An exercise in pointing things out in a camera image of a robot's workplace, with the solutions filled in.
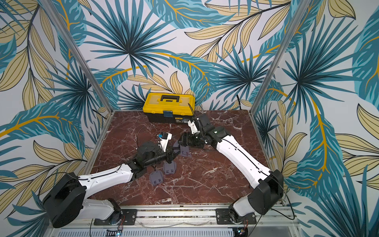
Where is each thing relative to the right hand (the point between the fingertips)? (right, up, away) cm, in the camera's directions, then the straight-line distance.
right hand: (184, 141), depth 76 cm
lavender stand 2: (-16, -22, +10) cm, 29 cm away
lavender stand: (+1, -4, -4) cm, 6 cm away
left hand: (-1, -5, +1) cm, 5 cm away
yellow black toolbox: (-11, +20, +24) cm, 34 cm away
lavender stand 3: (-9, -17, +12) cm, 23 cm away
